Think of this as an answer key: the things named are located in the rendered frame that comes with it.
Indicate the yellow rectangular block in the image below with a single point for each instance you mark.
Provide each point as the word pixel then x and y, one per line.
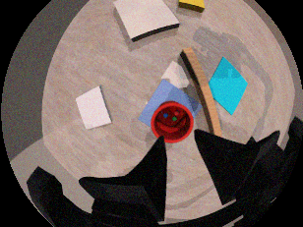
pixel 197 5

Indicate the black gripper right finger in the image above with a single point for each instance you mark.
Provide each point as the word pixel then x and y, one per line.
pixel 230 163

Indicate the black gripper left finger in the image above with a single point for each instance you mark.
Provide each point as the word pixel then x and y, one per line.
pixel 145 184

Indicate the dark brown rectangular bar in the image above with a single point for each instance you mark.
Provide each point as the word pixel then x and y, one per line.
pixel 202 87

